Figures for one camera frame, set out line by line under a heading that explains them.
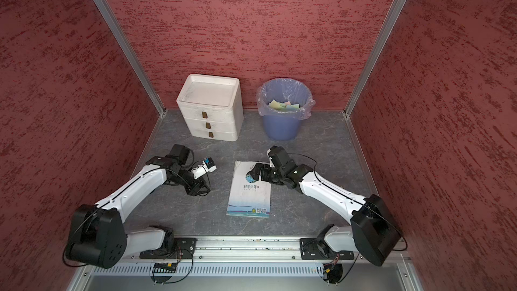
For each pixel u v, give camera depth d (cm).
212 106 90
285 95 103
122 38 87
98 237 40
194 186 72
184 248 74
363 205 44
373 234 41
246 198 85
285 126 97
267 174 73
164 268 73
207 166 74
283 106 106
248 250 75
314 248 74
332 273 71
